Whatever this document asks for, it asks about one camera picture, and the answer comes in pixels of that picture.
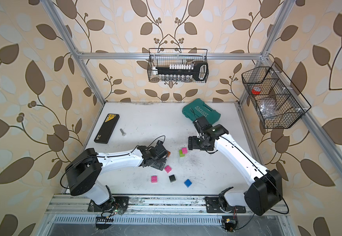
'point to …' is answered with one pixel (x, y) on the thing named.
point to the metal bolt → (123, 133)
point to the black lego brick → (172, 178)
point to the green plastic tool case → (197, 108)
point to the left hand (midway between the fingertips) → (155, 160)
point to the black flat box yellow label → (106, 130)
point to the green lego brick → (181, 153)
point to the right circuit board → (229, 222)
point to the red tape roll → (256, 90)
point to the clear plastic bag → (268, 107)
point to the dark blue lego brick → (187, 183)
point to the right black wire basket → (279, 103)
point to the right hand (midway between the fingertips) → (195, 146)
